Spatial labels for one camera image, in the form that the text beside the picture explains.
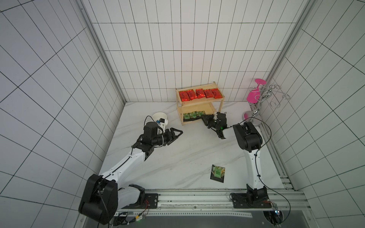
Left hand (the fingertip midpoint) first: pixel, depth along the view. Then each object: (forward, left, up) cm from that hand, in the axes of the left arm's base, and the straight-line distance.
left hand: (179, 136), depth 79 cm
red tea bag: (+31, -25, +5) cm, 40 cm away
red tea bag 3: (+31, -14, +6) cm, 34 cm away
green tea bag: (+27, -5, -15) cm, 31 cm away
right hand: (+25, -12, -12) cm, 31 cm away
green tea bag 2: (+29, -11, -15) cm, 35 cm away
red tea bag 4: (+29, -7, +6) cm, 30 cm away
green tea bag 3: (+29, -16, -14) cm, 35 cm away
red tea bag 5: (+28, -3, +6) cm, 28 cm away
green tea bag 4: (-15, -23, -17) cm, 32 cm away
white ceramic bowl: (+24, +17, -12) cm, 32 cm away
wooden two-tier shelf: (+24, -9, +3) cm, 26 cm away
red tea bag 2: (+31, -20, +5) cm, 37 cm away
